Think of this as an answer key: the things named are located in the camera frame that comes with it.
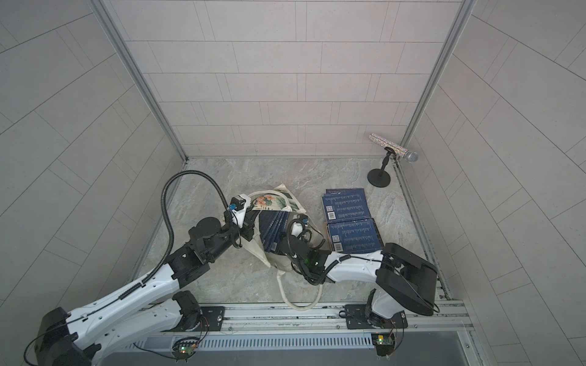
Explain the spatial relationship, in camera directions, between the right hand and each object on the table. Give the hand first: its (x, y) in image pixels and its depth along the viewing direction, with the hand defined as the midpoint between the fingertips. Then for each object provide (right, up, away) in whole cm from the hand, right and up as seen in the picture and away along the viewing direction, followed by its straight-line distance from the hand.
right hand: (277, 237), depth 82 cm
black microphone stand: (+46, +21, +26) cm, 57 cm away
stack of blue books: (-1, +3, -1) cm, 4 cm away
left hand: (-3, +13, -11) cm, 17 cm away
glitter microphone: (+51, +30, +5) cm, 59 cm away
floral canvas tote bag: (+3, +15, -7) cm, 16 cm away
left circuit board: (-24, -27, -18) cm, 40 cm away
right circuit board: (+34, -28, -14) cm, 46 cm away
